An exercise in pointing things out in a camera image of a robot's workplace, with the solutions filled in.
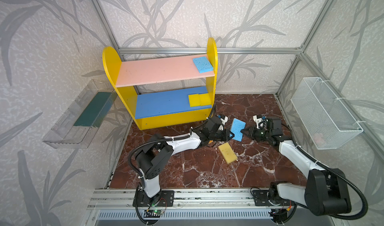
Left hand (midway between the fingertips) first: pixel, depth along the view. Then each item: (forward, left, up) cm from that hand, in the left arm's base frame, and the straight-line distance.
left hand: (236, 132), depth 82 cm
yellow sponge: (+23, +17, +1) cm, 28 cm away
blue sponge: (+4, -1, -1) cm, 4 cm away
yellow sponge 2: (+22, +24, +2) cm, 32 cm away
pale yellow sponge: (-7, +3, -13) cm, 15 cm away
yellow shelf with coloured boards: (+17, +41, -1) cm, 45 cm away
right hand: (+4, -4, -1) cm, 6 cm away
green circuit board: (-36, +40, -14) cm, 55 cm away
